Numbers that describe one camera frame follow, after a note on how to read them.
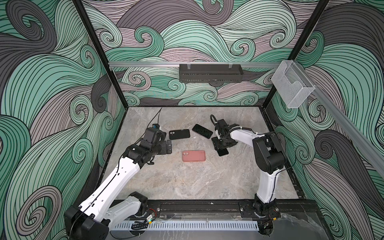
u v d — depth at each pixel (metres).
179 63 0.93
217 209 0.74
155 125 0.68
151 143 0.55
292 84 0.79
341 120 0.61
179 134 1.04
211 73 0.96
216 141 0.89
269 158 0.51
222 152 0.94
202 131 1.06
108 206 0.43
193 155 0.93
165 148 0.68
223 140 0.83
